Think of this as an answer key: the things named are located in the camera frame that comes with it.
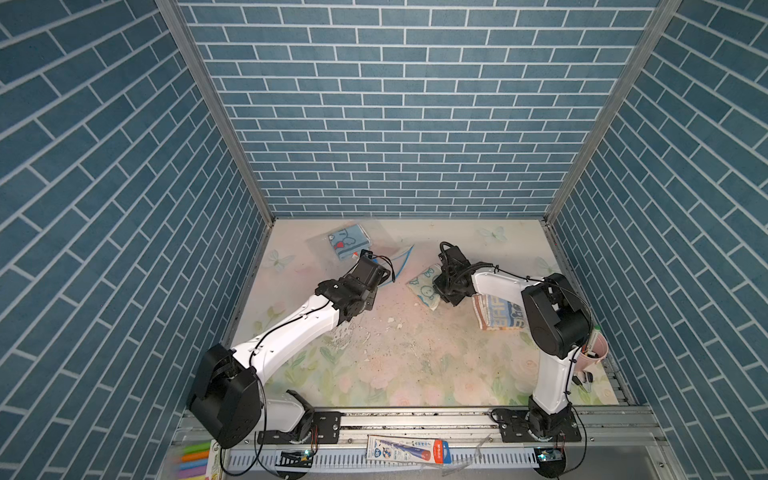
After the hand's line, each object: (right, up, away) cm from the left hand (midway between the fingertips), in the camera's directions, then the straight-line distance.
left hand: (366, 289), depth 84 cm
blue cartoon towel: (-10, +14, +27) cm, 32 cm away
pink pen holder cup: (+63, -16, -3) cm, 65 cm away
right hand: (+21, -2, +15) cm, 26 cm away
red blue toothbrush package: (+11, -36, -14) cm, 40 cm away
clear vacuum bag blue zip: (-16, +10, +26) cm, 32 cm away
